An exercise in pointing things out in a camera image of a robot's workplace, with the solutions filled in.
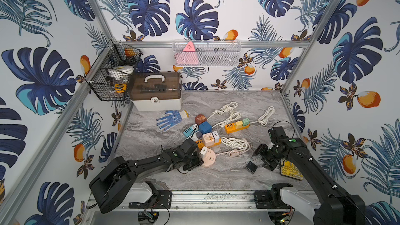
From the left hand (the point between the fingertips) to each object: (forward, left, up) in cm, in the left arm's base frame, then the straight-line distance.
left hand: (203, 162), depth 82 cm
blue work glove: (+26, +26, -5) cm, 37 cm away
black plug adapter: (-1, -25, -1) cm, 25 cm away
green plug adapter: (+25, -24, +3) cm, 35 cm away
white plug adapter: (+4, 0, +4) cm, 6 cm away
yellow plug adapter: (+24, -20, +2) cm, 31 cm away
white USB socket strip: (+15, +5, -1) cm, 16 cm away
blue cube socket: (+19, 0, +4) cm, 19 cm away
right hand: (+3, -27, +4) cm, 28 cm away
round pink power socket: (+3, -3, -2) cm, 5 cm away
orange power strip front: (+11, +3, -2) cm, 12 cm away
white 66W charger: (+14, -6, +4) cm, 15 cm away
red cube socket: (+24, +4, +4) cm, 25 cm away
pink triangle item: (+50, +12, +31) cm, 60 cm away
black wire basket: (+39, +59, +20) cm, 73 cm away
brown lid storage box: (+35, +31, +16) cm, 49 cm away
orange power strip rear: (+23, -16, -1) cm, 28 cm away
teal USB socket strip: (+18, +11, -1) cm, 21 cm away
